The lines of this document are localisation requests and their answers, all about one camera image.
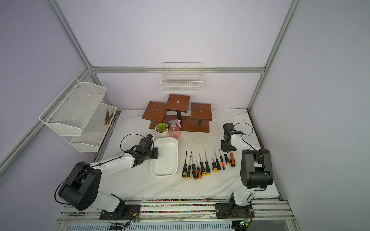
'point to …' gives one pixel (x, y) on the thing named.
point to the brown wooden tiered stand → (177, 108)
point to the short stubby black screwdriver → (214, 167)
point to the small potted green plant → (161, 130)
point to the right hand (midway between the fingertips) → (230, 150)
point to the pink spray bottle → (174, 130)
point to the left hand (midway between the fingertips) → (156, 153)
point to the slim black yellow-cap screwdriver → (218, 165)
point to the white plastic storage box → (166, 164)
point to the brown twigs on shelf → (107, 118)
